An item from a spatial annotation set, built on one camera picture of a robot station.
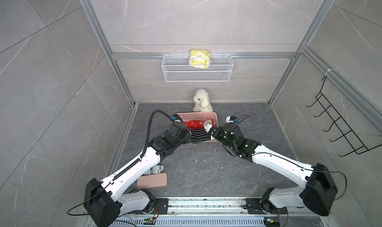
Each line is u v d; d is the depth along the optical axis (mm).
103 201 372
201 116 1068
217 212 730
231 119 727
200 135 804
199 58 859
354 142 611
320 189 402
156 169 828
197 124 1005
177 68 1011
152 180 804
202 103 958
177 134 571
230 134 582
